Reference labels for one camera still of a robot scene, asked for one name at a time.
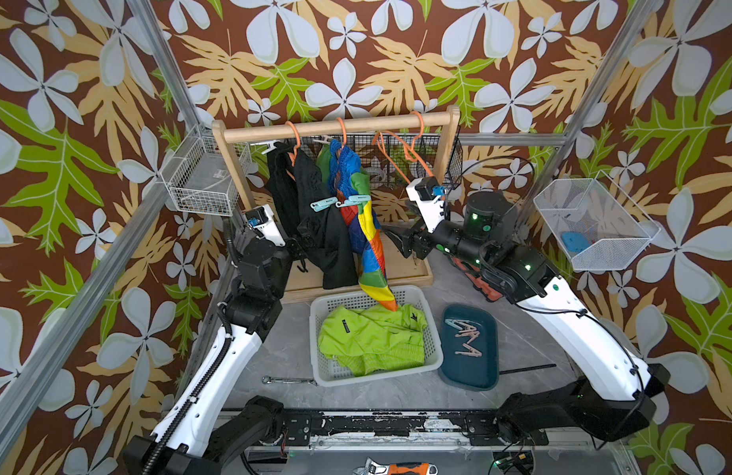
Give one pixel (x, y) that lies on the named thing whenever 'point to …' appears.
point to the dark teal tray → (464, 371)
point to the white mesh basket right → (597, 226)
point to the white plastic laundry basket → (329, 372)
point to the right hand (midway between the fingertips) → (394, 214)
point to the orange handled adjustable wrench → (376, 467)
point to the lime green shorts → (376, 337)
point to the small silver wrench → (269, 380)
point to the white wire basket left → (198, 175)
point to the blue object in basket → (576, 241)
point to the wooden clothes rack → (303, 280)
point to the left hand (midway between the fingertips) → (294, 220)
